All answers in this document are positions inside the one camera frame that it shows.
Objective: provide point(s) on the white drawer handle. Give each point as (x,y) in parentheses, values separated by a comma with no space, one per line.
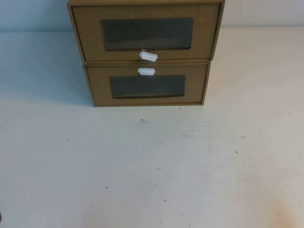
(148,56)
(146,71)

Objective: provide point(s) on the cardboard shoebox drawer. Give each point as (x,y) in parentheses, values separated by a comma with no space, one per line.
(147,35)

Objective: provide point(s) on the lower cardboard shoebox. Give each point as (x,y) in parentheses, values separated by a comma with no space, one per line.
(172,84)

